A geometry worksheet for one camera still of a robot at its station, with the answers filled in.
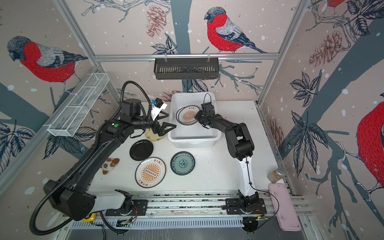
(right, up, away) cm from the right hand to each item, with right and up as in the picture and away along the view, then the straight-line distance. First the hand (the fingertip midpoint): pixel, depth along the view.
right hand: (195, 117), depth 104 cm
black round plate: (-34, -21, -11) cm, 41 cm away
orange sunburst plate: (-26, -32, -18) cm, 45 cm away
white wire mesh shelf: (-62, +7, -25) cm, 68 cm away
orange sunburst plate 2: (-7, +1, +7) cm, 10 cm away
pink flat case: (+44, -46, -34) cm, 73 cm away
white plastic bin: (-4, -11, -1) cm, 12 cm away
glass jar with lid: (+43, -30, -28) cm, 59 cm away
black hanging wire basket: (-6, +35, +2) cm, 36 cm away
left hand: (-11, -1, -35) cm, 37 cm away
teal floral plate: (-7, -28, -15) cm, 33 cm away
